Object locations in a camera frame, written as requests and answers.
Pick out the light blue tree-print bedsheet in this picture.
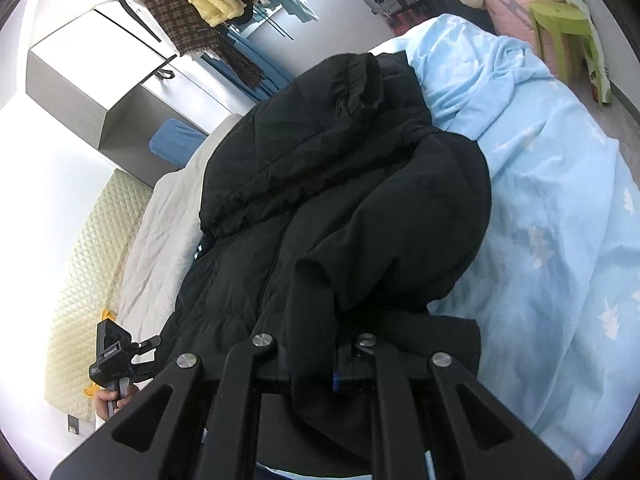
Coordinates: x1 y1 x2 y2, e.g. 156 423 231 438
369 14 640 467

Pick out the beige quilted headboard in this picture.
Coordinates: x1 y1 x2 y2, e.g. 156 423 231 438
44 167 156 407

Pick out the white hanging garment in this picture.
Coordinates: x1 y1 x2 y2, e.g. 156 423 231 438
127 0 152 32

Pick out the grey blanket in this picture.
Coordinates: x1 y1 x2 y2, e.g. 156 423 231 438
117 112 246 352

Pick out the red suitcase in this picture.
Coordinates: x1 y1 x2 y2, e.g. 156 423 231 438
387 7 432 39

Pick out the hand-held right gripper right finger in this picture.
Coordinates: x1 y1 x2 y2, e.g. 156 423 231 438
331 332 576 480

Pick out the person's left hand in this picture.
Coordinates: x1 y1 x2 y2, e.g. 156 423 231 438
93 384 135 422

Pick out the pink bedding bundle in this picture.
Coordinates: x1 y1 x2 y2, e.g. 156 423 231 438
482 0 569 79

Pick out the blue curtain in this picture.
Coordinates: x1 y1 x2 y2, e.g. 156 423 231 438
200 35 297 107

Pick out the light blue hanging garment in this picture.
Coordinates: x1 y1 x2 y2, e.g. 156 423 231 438
270 0 321 24

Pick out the grey wardrobe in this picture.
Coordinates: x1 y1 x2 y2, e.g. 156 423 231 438
25 0 261 191

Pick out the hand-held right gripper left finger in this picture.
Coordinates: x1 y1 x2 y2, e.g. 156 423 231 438
50 332 296 480

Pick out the green plastic stool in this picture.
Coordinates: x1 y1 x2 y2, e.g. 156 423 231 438
529 0 604 84

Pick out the black puffer jacket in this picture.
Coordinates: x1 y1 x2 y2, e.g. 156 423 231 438
160 51 493 475

